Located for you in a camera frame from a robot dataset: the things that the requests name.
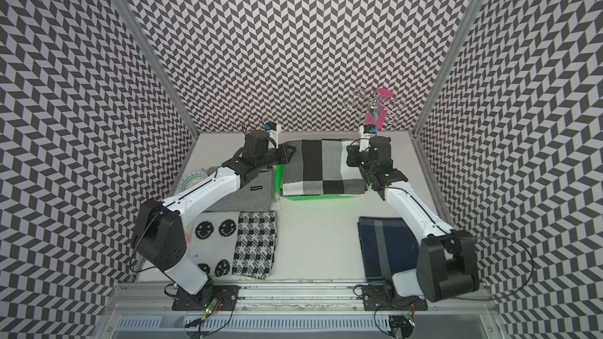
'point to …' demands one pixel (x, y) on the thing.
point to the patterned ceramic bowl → (191, 177)
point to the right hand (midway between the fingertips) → (350, 150)
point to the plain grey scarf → (254, 196)
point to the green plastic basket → (279, 174)
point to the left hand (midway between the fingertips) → (295, 150)
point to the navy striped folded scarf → (389, 246)
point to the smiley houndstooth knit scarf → (243, 243)
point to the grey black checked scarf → (319, 167)
